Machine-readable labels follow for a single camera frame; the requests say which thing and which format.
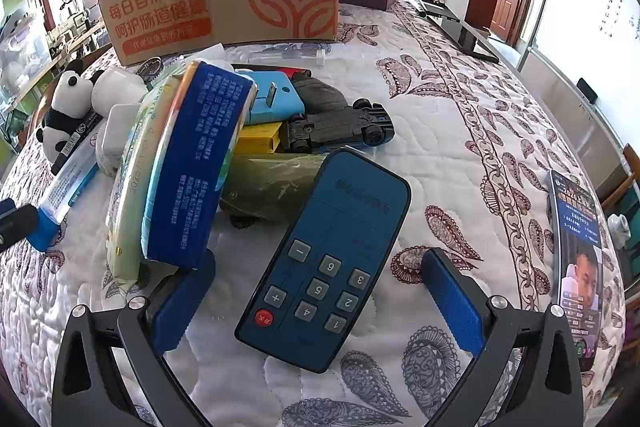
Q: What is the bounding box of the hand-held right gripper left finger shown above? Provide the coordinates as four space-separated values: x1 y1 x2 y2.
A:
51 251 217 427

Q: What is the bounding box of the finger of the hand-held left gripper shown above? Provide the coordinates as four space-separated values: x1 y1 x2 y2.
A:
0 199 41 253

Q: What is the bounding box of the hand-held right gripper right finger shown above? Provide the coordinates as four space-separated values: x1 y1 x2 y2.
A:
421 248 585 427

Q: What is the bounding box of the white spray bottle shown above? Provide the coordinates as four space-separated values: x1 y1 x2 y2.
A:
95 103 148 178

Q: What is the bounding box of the blue remote control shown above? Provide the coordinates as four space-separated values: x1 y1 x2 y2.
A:
235 147 412 374

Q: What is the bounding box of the white and blue tube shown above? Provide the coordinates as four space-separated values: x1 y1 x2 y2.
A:
39 119 108 253

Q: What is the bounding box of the black marker pen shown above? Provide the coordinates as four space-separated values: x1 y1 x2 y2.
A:
50 109 103 175

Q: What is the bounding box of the yellow green tissue pack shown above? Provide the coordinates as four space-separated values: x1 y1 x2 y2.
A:
106 67 196 283

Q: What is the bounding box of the panda plush toy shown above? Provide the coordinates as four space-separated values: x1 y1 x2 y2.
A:
36 59 101 165

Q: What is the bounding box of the blue and white medicine box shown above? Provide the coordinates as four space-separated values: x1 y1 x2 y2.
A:
142 61 257 270

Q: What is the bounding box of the green plastic bag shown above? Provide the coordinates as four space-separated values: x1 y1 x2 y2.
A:
220 152 328 223

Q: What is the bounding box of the white round container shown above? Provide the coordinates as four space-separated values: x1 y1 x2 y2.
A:
91 69 148 115

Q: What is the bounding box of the yellow box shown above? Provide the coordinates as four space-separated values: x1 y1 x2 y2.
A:
234 122 282 155

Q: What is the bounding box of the black toy car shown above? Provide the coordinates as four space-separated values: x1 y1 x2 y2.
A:
279 99 396 154

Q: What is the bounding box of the light blue plastic case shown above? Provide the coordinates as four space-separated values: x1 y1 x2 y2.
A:
232 69 306 126

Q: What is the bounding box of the dark cloth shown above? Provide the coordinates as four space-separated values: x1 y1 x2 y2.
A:
291 77 351 112

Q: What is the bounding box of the red and black flat item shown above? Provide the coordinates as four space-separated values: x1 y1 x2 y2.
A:
231 63 311 80

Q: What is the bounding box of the black tablet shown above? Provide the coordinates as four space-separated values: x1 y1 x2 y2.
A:
427 14 501 64

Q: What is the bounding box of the clear syringe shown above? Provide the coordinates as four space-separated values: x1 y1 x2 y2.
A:
248 48 328 66

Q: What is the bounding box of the black flat device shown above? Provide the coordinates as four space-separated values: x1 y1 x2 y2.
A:
407 0 458 20

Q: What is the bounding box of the whiteboard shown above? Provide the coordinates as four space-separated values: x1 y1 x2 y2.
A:
520 0 640 148

